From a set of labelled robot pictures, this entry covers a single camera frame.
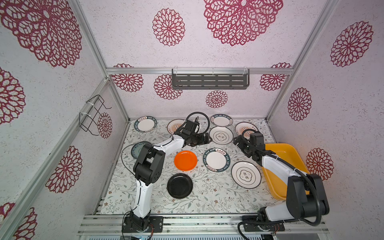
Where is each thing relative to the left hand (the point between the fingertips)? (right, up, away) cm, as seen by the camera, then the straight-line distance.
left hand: (206, 142), depth 95 cm
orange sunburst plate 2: (+29, +11, +21) cm, 38 cm away
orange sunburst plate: (-23, +12, +21) cm, 34 cm away
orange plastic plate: (-13, -12, +4) cm, 18 cm away
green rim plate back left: (-46, +13, +23) cm, 53 cm away
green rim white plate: (+7, -11, +2) cm, 14 cm away
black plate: (-16, -24, -10) cm, 31 cm away
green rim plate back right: (+15, +16, +26) cm, 34 cm away
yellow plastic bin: (+55, -7, -1) cm, 55 cm away
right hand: (+19, +2, -4) cm, 20 cm away
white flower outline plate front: (+24, -19, -5) cm, 31 cm away
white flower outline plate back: (+13, +4, +14) cm, 20 cm away
